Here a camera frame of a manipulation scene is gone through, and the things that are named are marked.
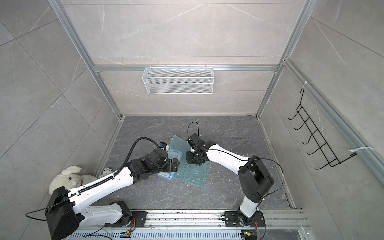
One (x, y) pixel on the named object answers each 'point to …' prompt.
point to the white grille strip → (187, 234)
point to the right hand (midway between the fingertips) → (189, 160)
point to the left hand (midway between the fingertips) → (174, 161)
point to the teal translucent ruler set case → (193, 173)
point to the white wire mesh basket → (178, 80)
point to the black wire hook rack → (332, 160)
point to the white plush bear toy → (70, 178)
